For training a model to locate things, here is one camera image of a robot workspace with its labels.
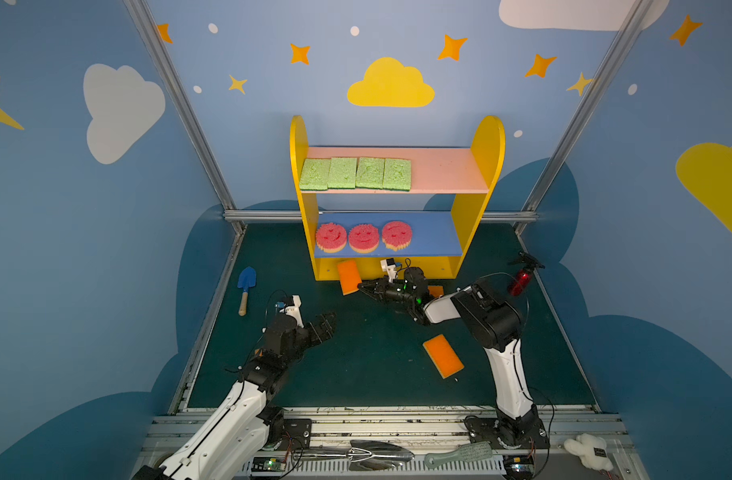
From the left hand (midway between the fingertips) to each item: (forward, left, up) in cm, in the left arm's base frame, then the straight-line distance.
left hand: (324, 317), depth 82 cm
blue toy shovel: (+20, +31, -12) cm, 39 cm away
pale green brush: (-30, -37, -11) cm, 49 cm away
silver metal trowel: (-31, -11, -10) cm, 35 cm away
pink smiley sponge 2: (+27, -21, +5) cm, 35 cm away
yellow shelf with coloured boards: (+52, -27, -5) cm, 59 cm away
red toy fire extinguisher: (+18, -62, +4) cm, 65 cm away
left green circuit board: (-33, +11, -13) cm, 37 cm away
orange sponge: (+16, -6, -4) cm, 18 cm away
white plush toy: (-30, -66, -9) cm, 73 cm away
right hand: (+12, -9, -2) cm, 15 cm away
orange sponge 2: (+9, -33, 0) cm, 34 cm away
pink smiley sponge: (+26, 0, +5) cm, 26 cm away
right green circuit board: (-33, -50, -13) cm, 61 cm away
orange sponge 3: (-6, -35, -12) cm, 37 cm away
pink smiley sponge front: (+26, -11, +5) cm, 28 cm away
